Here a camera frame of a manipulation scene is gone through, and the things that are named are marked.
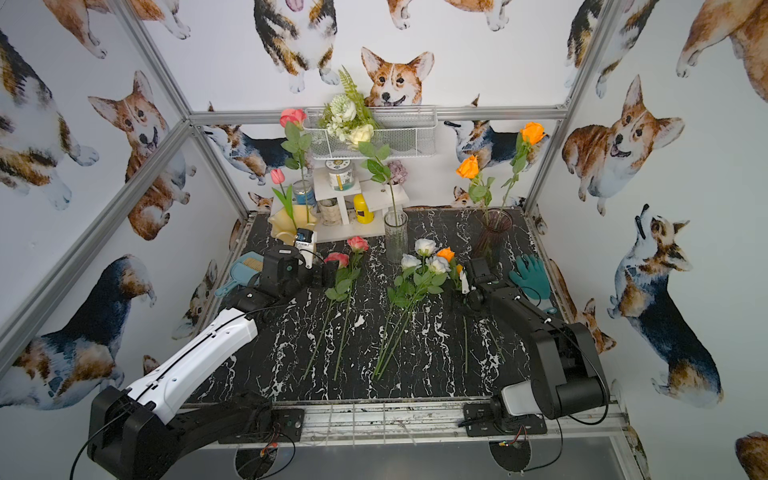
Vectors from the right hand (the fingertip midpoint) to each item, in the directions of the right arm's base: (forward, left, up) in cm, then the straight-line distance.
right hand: (464, 299), depth 90 cm
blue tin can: (+26, +49, +21) cm, 59 cm away
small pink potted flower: (+36, +19, +20) cm, 45 cm away
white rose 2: (+3, +20, -5) cm, 21 cm away
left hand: (+5, +40, +18) cm, 45 cm away
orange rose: (+22, -4, +23) cm, 33 cm away
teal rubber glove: (+10, -26, -6) cm, 28 cm away
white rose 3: (+12, +7, 0) cm, 14 cm away
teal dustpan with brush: (+14, +73, -3) cm, 74 cm away
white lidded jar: (+30, +37, +24) cm, 54 cm away
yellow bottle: (+35, +34, +1) cm, 49 cm away
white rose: (+20, +11, 0) cm, 23 cm away
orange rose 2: (+18, +3, -2) cm, 18 cm away
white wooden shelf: (+36, +28, +10) cm, 46 cm away
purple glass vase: (+21, -11, +12) cm, 26 cm away
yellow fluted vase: (+18, +55, +14) cm, 60 cm away
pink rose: (+22, +36, -1) cm, 42 cm away
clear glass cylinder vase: (+22, +21, +10) cm, 32 cm away
